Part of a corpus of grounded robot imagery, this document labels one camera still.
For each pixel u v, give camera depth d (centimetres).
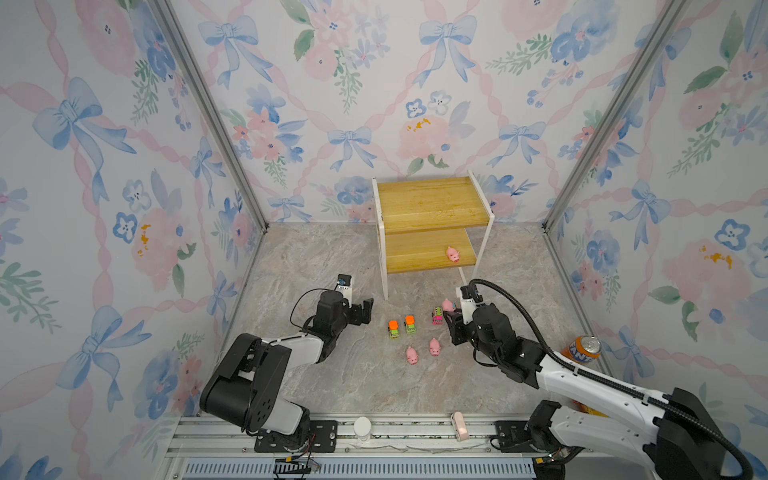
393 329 90
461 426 73
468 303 69
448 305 80
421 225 76
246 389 44
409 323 92
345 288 80
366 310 84
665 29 71
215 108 87
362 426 70
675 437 40
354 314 82
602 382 48
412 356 86
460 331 71
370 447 74
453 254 88
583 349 78
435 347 87
